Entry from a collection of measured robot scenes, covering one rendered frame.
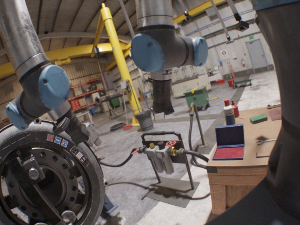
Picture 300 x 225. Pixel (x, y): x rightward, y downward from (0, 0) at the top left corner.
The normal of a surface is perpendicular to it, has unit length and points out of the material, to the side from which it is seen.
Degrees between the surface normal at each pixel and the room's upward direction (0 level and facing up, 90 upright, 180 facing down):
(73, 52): 90
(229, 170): 90
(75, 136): 111
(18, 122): 115
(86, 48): 90
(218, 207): 90
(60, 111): 106
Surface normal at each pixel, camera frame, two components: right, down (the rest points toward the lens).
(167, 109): 0.25, -0.36
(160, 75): -0.18, 0.48
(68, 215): 0.74, -0.14
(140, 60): -0.74, 0.42
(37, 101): -0.02, 0.61
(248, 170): -0.59, 0.33
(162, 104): 0.42, 0.37
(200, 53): 0.73, 0.30
